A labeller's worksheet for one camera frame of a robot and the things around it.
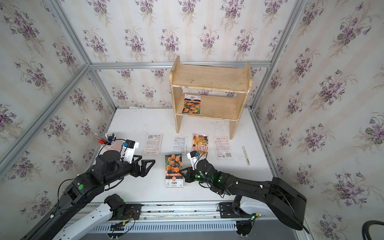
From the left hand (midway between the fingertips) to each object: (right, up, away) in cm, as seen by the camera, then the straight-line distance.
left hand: (150, 161), depth 67 cm
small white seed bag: (+10, +3, +31) cm, 33 cm away
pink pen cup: (-30, +6, +21) cm, 37 cm away
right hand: (+13, -9, +9) cm, 18 cm away
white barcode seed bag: (-8, +3, +32) cm, 33 cm away
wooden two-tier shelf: (+40, +26, +24) cm, 54 cm away
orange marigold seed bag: (+9, -5, +12) cm, 16 cm away
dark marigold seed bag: (+19, +29, +26) cm, 44 cm away
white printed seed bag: (+39, 0, +29) cm, 48 cm away
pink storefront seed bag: (+24, +3, +32) cm, 40 cm away
